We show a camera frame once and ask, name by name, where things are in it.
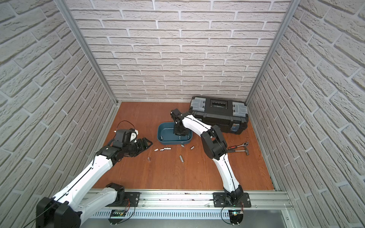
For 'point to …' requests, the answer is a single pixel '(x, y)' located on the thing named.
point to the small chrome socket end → (156, 149)
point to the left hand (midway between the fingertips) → (150, 143)
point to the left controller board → (116, 213)
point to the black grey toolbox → (231, 116)
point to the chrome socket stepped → (192, 147)
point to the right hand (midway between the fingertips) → (181, 132)
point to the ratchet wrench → (244, 144)
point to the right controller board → (235, 217)
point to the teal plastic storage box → (166, 136)
